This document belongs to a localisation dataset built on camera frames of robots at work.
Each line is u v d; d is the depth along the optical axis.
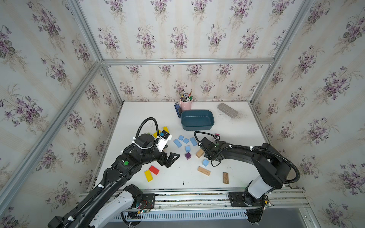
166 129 1.01
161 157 0.61
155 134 0.59
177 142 0.95
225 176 0.80
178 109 1.14
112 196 0.46
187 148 0.93
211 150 0.67
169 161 0.61
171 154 0.60
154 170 0.84
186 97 1.11
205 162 0.83
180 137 0.99
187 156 0.88
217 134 0.99
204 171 0.83
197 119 1.08
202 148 0.72
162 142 0.61
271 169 0.45
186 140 0.97
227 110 1.11
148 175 0.82
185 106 1.11
